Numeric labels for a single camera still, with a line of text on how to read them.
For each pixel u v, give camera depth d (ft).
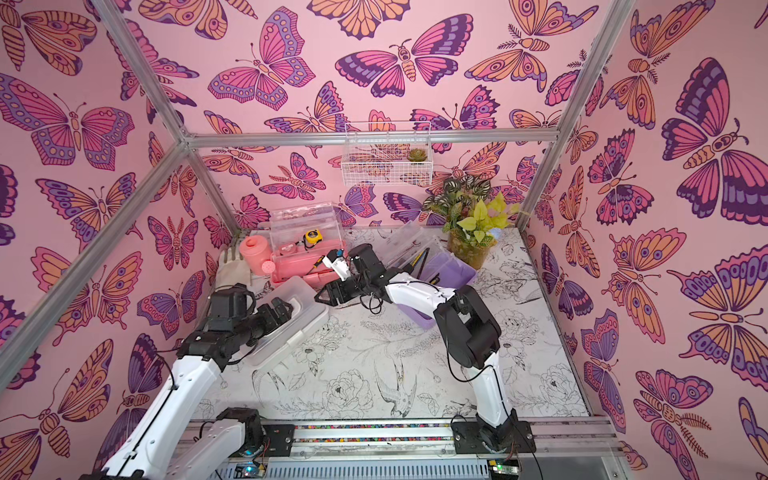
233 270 3.56
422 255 3.34
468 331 1.72
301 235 3.54
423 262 3.28
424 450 2.39
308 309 2.82
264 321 2.33
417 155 3.02
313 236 3.48
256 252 3.25
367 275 2.39
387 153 3.13
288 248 3.38
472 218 3.01
